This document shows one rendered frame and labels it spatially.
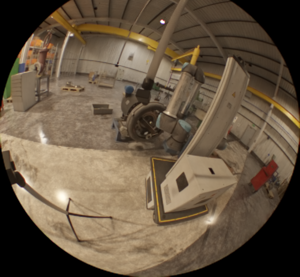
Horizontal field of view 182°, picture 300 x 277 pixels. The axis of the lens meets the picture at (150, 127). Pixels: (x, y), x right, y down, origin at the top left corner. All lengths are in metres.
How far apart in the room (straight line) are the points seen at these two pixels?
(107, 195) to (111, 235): 0.51
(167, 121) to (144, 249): 1.41
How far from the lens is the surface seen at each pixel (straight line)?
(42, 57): 4.67
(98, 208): 1.25
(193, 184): 0.66
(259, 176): 4.06
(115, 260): 1.31
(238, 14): 8.56
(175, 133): 0.89
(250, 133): 11.35
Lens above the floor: 1.22
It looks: 26 degrees down
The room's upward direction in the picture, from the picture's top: 21 degrees clockwise
